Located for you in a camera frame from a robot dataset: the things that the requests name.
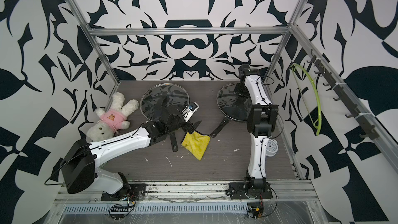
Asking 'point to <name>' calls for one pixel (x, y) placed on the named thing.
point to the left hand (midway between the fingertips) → (193, 110)
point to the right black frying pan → (223, 123)
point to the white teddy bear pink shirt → (114, 118)
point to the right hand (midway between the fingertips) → (240, 92)
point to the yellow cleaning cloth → (196, 143)
